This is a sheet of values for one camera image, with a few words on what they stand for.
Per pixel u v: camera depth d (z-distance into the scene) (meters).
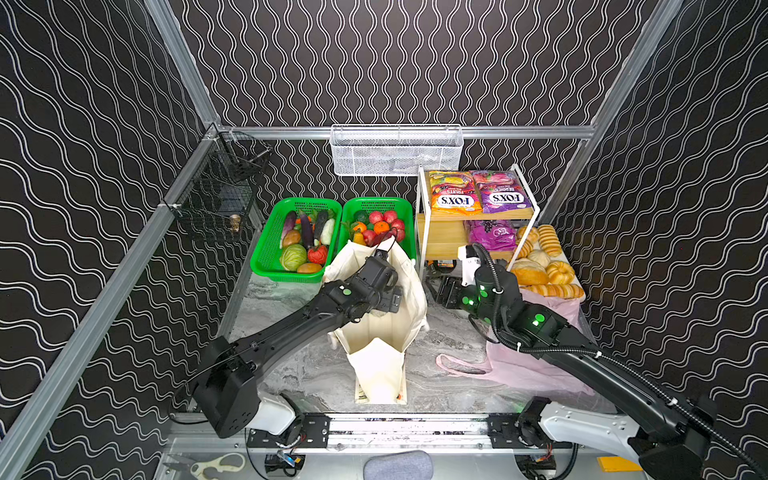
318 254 1.03
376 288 0.62
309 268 0.99
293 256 1.00
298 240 1.10
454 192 0.78
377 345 0.60
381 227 1.13
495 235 0.90
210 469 0.69
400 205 1.18
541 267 1.02
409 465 0.68
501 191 0.78
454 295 0.61
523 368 0.79
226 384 0.41
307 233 1.13
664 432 0.40
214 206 0.93
